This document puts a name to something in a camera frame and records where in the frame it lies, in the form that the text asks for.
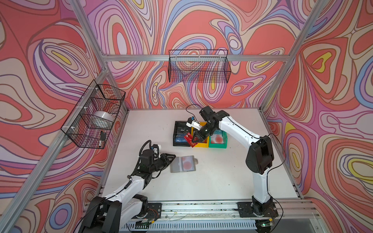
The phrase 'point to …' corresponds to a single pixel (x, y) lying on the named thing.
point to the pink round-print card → (187, 162)
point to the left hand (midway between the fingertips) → (176, 156)
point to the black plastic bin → (180, 130)
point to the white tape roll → (103, 116)
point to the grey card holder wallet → (176, 166)
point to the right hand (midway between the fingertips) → (196, 143)
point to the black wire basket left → (89, 124)
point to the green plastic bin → (218, 139)
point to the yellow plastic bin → (203, 145)
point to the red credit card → (189, 138)
